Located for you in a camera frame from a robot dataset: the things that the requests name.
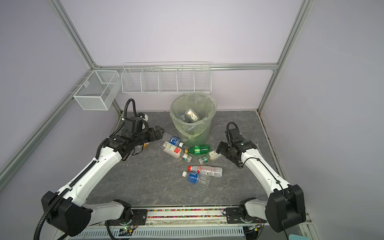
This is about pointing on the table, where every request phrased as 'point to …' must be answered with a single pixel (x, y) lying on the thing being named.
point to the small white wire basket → (99, 90)
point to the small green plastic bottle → (199, 149)
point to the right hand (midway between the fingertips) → (223, 151)
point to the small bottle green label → (202, 159)
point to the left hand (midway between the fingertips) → (157, 133)
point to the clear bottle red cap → (210, 171)
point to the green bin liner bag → (203, 105)
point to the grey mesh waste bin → (202, 139)
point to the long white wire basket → (166, 77)
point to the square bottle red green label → (172, 150)
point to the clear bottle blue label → (194, 177)
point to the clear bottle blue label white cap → (176, 141)
